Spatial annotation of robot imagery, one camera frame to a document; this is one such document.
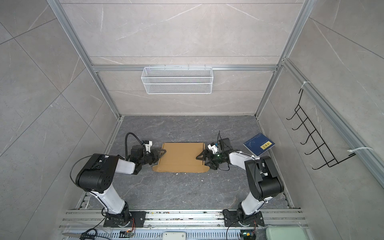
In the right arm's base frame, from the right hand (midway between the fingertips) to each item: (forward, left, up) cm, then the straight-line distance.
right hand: (201, 160), depth 89 cm
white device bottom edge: (-36, +14, -3) cm, 39 cm away
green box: (-37, -38, -3) cm, 53 cm away
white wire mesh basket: (+48, +14, +25) cm, 56 cm away
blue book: (+15, -42, -7) cm, 46 cm away
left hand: (+8, +23, -1) cm, 24 cm away
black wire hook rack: (-8, -53, +25) cm, 59 cm away
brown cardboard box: (+1, +12, +3) cm, 12 cm away
